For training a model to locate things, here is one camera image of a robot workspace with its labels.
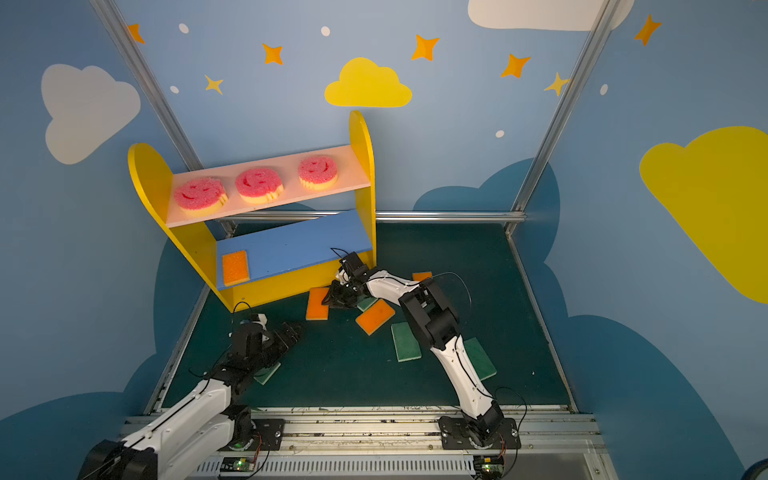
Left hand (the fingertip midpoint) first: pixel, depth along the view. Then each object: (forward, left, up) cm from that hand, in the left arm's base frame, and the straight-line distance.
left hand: (295, 332), depth 88 cm
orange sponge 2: (+15, +19, +12) cm, 27 cm away
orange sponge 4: (+25, -40, -5) cm, 47 cm away
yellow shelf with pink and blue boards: (+32, +13, +10) cm, 36 cm away
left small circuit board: (-32, +8, -5) cm, 33 cm away
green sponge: (-2, -33, -3) cm, 33 cm away
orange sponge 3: (+8, -23, -4) cm, 25 cm away
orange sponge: (+9, -4, -3) cm, 11 cm away
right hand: (+12, -7, -2) cm, 13 cm away
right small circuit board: (-31, -53, -5) cm, 62 cm away
